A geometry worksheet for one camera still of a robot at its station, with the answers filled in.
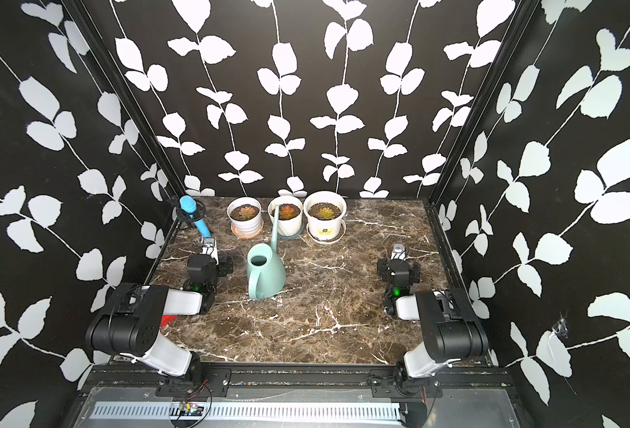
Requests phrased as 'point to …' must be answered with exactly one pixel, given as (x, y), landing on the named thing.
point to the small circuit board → (190, 409)
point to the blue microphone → (188, 205)
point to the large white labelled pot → (319, 227)
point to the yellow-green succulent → (326, 213)
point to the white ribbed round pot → (240, 225)
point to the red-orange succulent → (286, 212)
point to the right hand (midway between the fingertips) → (398, 254)
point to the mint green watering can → (265, 269)
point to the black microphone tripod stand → (180, 216)
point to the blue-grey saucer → (292, 236)
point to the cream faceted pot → (286, 226)
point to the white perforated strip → (247, 413)
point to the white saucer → (328, 241)
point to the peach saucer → (247, 235)
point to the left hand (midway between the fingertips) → (214, 248)
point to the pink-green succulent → (246, 212)
